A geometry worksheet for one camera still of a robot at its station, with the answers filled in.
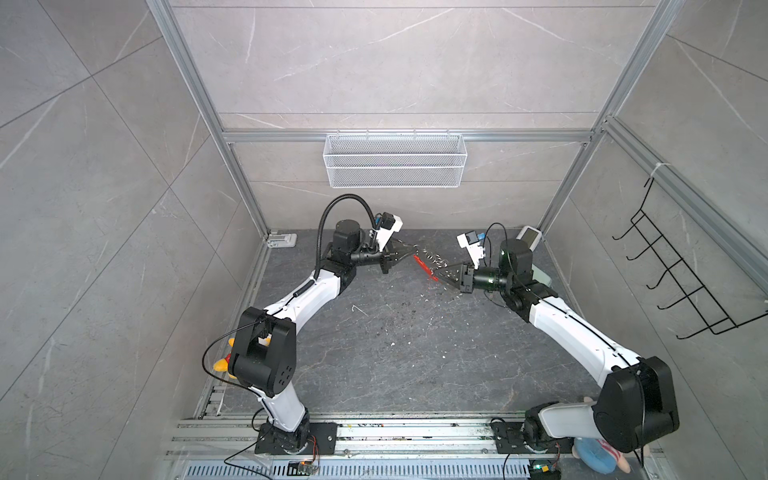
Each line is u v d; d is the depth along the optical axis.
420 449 0.73
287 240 1.14
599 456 0.66
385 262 0.75
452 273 0.75
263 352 0.46
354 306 0.98
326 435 0.73
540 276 1.04
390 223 0.68
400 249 0.73
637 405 0.41
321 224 0.61
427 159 1.00
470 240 0.69
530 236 1.14
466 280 0.67
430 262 0.74
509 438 0.73
